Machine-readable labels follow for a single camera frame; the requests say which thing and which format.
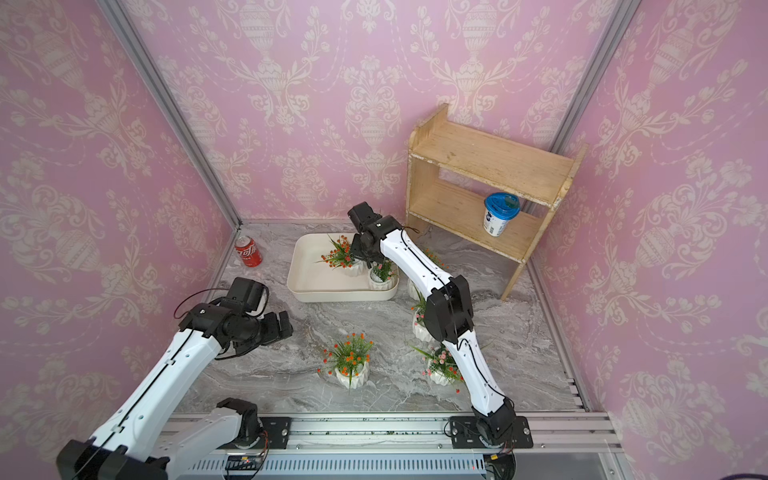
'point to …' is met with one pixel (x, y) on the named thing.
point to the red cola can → (249, 251)
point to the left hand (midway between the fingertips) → (281, 335)
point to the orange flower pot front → (349, 360)
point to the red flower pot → (341, 257)
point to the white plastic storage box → (310, 280)
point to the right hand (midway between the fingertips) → (359, 253)
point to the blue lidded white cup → (500, 208)
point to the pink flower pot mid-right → (419, 321)
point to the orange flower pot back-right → (412, 284)
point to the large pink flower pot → (441, 366)
